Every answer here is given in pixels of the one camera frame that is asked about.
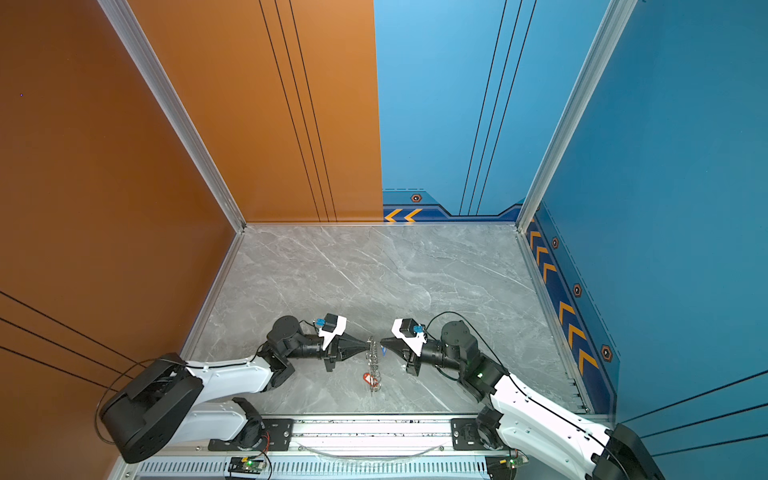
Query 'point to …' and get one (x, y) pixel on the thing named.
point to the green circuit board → (246, 464)
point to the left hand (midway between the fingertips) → (368, 346)
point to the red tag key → (370, 379)
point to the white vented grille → (436, 468)
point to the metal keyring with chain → (373, 362)
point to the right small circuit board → (515, 459)
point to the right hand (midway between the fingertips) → (383, 342)
